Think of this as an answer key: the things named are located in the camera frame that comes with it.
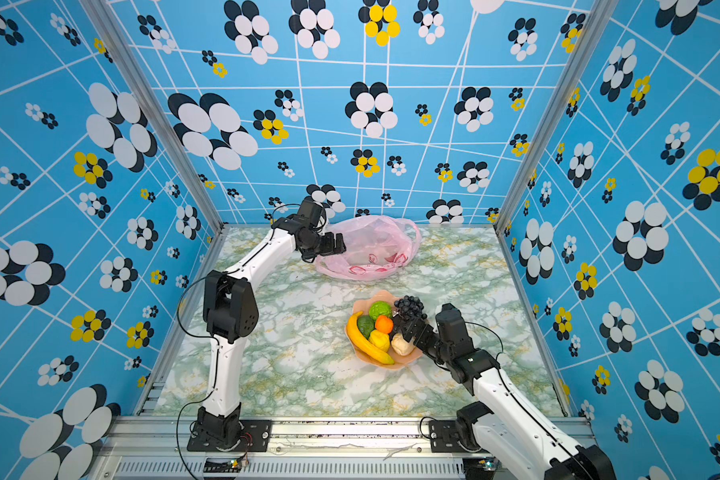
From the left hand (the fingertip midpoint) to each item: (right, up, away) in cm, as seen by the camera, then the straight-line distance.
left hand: (336, 248), depth 98 cm
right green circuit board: (+39, -52, -27) cm, 71 cm away
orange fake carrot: (+15, -22, -14) cm, 30 cm away
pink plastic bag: (+13, +1, +14) cm, 20 cm away
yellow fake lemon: (+14, -26, -15) cm, 33 cm away
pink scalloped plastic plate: (+20, -31, -16) cm, 41 cm away
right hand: (+23, -24, -14) cm, 36 cm away
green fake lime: (+14, -18, -9) cm, 25 cm away
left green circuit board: (-25, -53, -26) cm, 64 cm away
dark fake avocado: (+10, -23, -11) cm, 27 cm away
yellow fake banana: (+9, -27, -16) cm, 33 cm away
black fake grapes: (+23, -17, -11) cm, 31 cm away
